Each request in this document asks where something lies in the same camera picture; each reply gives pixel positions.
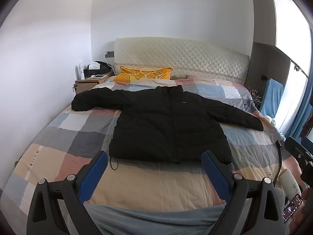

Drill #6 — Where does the black strap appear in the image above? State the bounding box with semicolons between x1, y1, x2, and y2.
273;139;283;189

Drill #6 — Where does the blue towel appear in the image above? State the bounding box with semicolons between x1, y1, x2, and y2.
260;78;284;118

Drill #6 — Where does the checkered patchwork bed quilt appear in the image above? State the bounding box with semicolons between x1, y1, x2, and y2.
0;75;286;216

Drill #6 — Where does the white charging cable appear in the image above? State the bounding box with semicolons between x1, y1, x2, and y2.
122;68;165;80

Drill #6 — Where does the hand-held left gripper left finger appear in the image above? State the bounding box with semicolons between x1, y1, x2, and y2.
26;150;108;235

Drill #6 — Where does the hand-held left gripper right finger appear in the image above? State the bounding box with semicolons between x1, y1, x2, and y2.
201;150;286;235

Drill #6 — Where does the cream quilted headboard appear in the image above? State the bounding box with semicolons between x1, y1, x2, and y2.
114;37;250;86

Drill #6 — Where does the bright window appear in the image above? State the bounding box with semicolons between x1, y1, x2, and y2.
268;0;313;133

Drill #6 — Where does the black puffer jacket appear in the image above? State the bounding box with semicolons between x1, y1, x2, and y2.
71;85;264;171

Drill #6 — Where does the yellow pillow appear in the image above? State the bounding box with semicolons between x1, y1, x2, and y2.
113;66;174;82

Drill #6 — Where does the white bottle with green print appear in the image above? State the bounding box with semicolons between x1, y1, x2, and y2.
280;170;302;202

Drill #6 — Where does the wooden nightstand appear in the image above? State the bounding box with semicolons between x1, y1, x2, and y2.
73;71;115;95

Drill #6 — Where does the grey cabinet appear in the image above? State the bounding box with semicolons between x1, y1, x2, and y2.
245;0;291;96

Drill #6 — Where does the black smartphone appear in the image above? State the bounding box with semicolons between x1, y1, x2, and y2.
282;193;304;224

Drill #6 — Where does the blue curtain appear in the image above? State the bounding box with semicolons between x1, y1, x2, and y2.
292;95;313;140

